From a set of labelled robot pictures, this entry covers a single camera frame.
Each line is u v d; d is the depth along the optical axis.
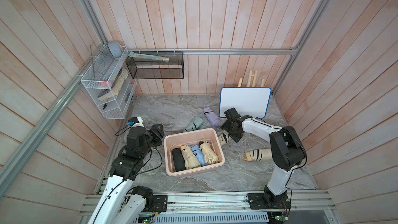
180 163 0.82
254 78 0.86
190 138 0.92
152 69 1.07
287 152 0.50
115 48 0.82
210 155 0.80
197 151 0.88
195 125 0.98
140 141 0.51
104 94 0.80
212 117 1.04
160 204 0.73
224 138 0.93
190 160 0.82
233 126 0.74
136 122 0.61
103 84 0.73
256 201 0.73
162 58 0.90
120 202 0.45
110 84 0.71
